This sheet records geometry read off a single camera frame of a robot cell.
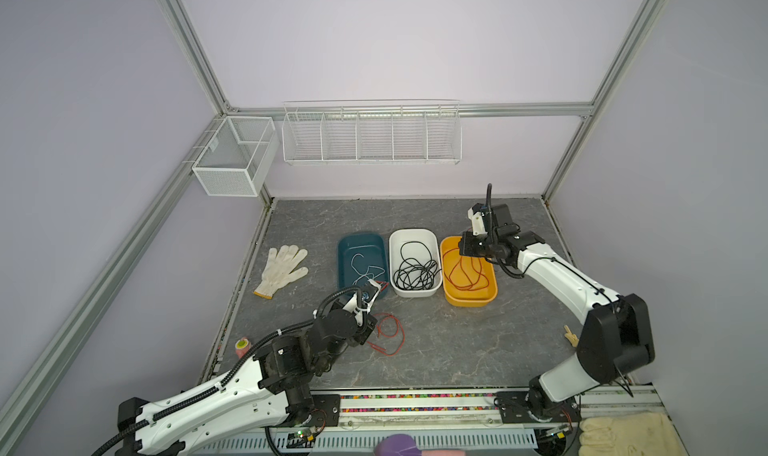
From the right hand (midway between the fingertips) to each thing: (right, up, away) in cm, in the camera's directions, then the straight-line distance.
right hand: (460, 244), depth 88 cm
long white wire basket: (-27, +37, +11) cm, 47 cm away
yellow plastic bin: (+4, -13, +9) cm, 16 cm away
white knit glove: (-58, -10, +12) cm, 60 cm away
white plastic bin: (-12, -3, +15) cm, 20 cm away
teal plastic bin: (-31, -6, +14) cm, 35 cm away
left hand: (-26, -12, -18) cm, 33 cm away
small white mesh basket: (-74, +30, +15) cm, 81 cm away
